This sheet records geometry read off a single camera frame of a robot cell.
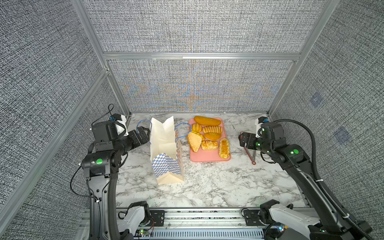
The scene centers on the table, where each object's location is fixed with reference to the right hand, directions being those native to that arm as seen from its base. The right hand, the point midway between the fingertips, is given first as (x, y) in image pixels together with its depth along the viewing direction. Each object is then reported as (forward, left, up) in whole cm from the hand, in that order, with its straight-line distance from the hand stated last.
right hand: (247, 135), depth 73 cm
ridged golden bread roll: (+22, +13, -21) cm, 33 cm away
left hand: (-4, +49, +9) cm, 50 cm away
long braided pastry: (+7, +7, -22) cm, 24 cm away
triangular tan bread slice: (+12, +26, -21) cm, 35 cm away
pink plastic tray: (+4, +21, -26) cm, 33 cm away
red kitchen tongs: (0, -11, -26) cm, 28 cm away
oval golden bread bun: (+16, +14, -22) cm, 30 cm away
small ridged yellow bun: (+25, +24, -22) cm, 41 cm away
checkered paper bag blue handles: (+4, +44, -20) cm, 49 cm away
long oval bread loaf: (+30, +17, -21) cm, 40 cm away
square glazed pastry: (+10, +18, -22) cm, 30 cm away
